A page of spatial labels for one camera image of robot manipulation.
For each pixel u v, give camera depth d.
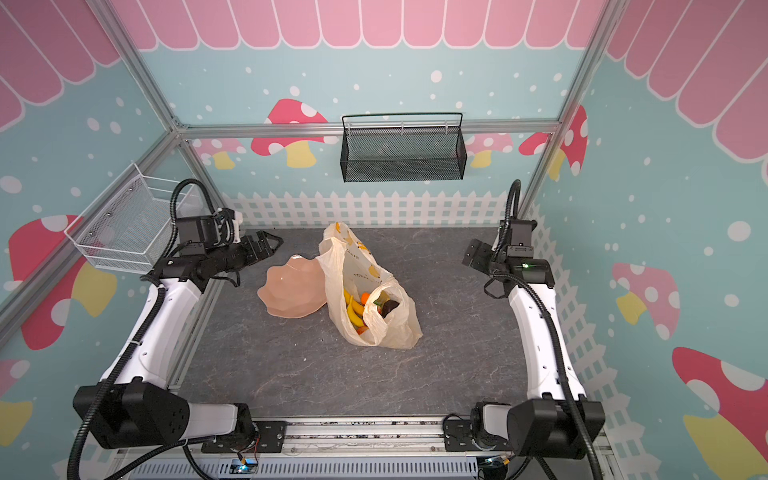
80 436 0.35
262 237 0.70
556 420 0.38
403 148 0.92
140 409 0.39
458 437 0.74
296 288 1.02
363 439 0.76
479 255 0.69
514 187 0.56
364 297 0.97
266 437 0.74
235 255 0.66
